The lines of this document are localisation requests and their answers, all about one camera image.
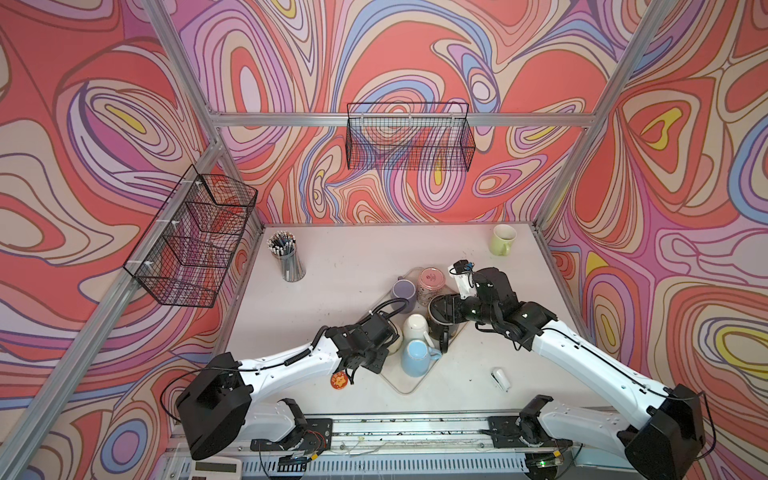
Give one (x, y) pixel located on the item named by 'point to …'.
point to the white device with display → (216, 468)
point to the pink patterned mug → (431, 282)
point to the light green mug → (502, 239)
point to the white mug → (415, 327)
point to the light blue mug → (417, 357)
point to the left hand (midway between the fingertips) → (382, 354)
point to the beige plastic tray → (395, 370)
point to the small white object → (501, 379)
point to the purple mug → (403, 288)
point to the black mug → (445, 312)
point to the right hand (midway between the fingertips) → (441, 309)
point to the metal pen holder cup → (282, 244)
